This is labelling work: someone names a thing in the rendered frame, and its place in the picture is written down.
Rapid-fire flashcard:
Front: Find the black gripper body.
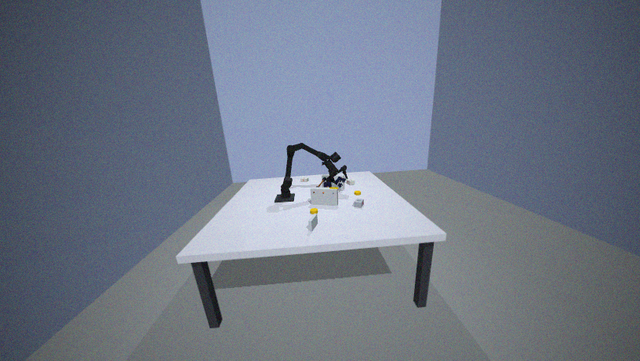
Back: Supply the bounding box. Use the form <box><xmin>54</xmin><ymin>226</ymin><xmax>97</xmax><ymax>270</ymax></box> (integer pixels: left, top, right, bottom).
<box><xmin>326</xmin><ymin>165</ymin><xmax>347</xmax><ymax>182</ymax></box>

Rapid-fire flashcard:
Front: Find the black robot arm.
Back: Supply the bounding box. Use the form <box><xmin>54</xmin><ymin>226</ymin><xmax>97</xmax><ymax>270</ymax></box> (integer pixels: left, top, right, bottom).
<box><xmin>281</xmin><ymin>143</ymin><xmax>341</xmax><ymax>199</ymax></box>

